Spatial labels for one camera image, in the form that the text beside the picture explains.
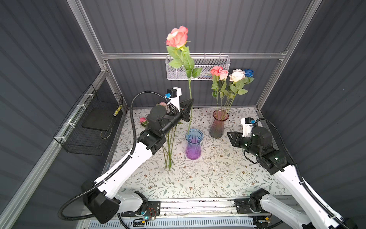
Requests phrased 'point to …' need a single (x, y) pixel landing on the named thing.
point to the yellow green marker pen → (117, 110)
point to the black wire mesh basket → (86, 127)
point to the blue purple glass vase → (194, 138)
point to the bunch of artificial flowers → (167, 149)
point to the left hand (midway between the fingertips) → (193, 99)
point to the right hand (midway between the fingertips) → (230, 134)
